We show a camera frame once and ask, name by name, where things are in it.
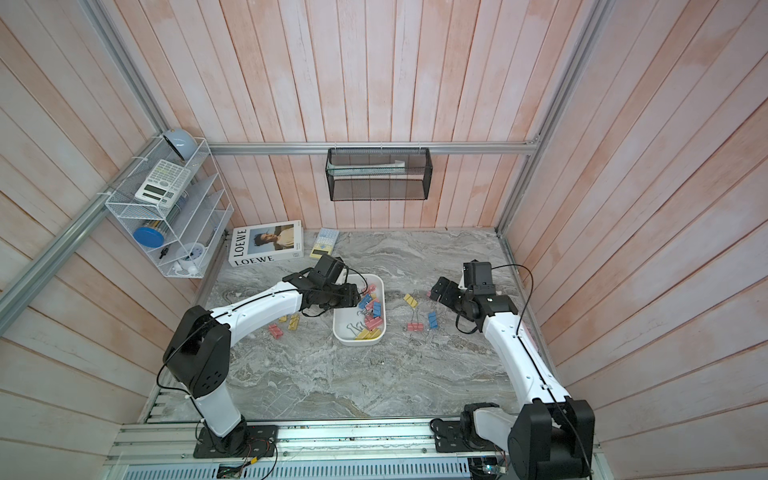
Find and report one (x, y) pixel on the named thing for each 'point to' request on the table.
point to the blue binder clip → (432, 320)
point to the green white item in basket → (399, 167)
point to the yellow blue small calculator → (324, 242)
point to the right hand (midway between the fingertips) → (443, 291)
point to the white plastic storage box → (364, 324)
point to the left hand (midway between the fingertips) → (352, 301)
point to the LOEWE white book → (266, 243)
